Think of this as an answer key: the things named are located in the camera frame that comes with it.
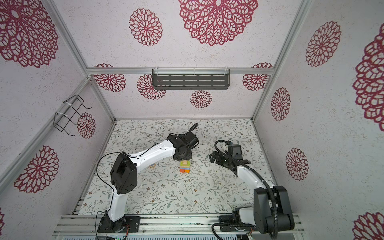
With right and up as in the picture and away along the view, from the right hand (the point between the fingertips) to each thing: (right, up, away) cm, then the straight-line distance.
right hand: (216, 156), depth 90 cm
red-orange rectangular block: (-21, -9, +2) cm, 23 cm away
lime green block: (-17, -5, +1) cm, 17 cm away
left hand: (-18, -1, -1) cm, 18 cm away
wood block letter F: (-19, -4, 0) cm, 19 cm away
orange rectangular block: (-18, -10, +2) cm, 20 cm away
